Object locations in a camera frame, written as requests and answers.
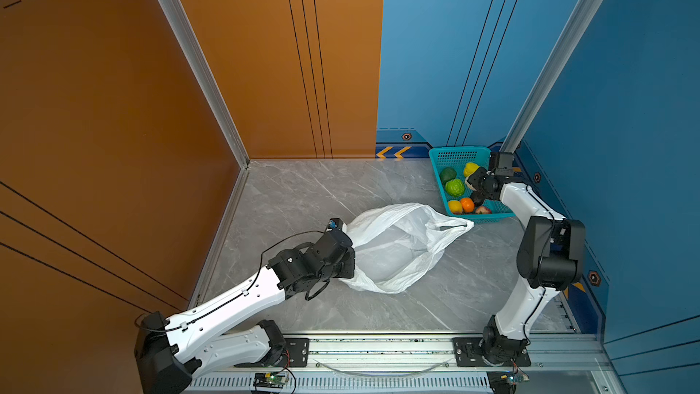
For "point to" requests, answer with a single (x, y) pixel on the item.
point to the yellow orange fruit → (455, 206)
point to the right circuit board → (505, 381)
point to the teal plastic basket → (453, 166)
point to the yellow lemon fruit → (469, 169)
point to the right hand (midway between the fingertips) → (476, 178)
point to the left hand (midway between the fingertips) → (356, 257)
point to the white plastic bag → (396, 244)
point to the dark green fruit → (447, 174)
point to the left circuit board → (271, 379)
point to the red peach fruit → (482, 210)
